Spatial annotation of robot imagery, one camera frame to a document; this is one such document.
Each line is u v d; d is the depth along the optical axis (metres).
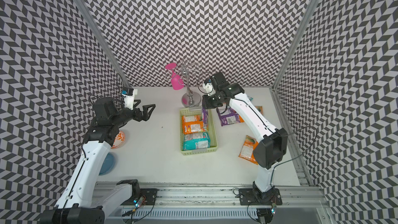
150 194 0.74
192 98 1.10
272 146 0.44
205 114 0.79
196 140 0.89
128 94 0.60
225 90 0.56
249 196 0.73
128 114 0.61
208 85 0.72
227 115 0.97
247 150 0.87
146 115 0.64
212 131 0.95
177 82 1.02
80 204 0.37
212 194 0.75
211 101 0.70
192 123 0.96
